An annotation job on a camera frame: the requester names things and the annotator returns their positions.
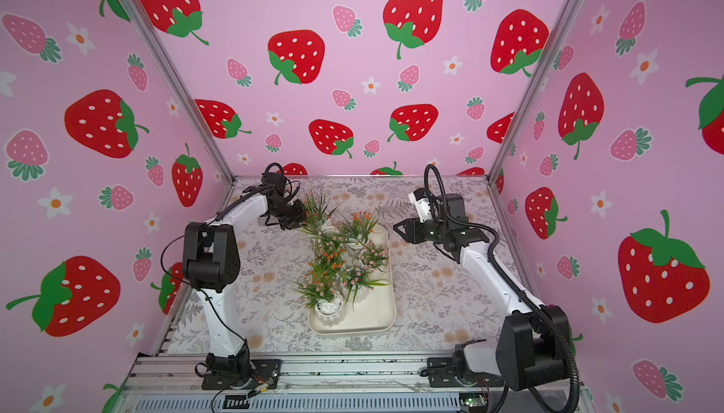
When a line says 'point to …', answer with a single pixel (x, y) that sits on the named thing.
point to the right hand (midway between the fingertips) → (396, 227)
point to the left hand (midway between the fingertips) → (314, 220)
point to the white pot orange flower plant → (357, 231)
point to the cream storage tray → (378, 314)
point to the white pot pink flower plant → (373, 256)
